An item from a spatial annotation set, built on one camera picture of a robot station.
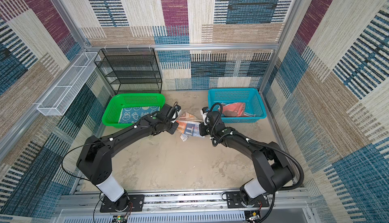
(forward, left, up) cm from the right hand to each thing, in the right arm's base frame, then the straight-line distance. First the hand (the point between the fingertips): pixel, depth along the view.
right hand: (201, 126), depth 90 cm
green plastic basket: (+14, +59, -4) cm, 61 cm away
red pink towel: (+15, -23, -4) cm, 28 cm away
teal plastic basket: (+15, -37, -7) cm, 41 cm away
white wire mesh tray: (+1, +66, +24) cm, 71 cm away
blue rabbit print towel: (+14, +45, -5) cm, 48 cm away
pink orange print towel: (+2, +7, -2) cm, 8 cm away
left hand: (+2, +16, +3) cm, 16 cm away
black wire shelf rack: (+42, +48, +9) cm, 65 cm away
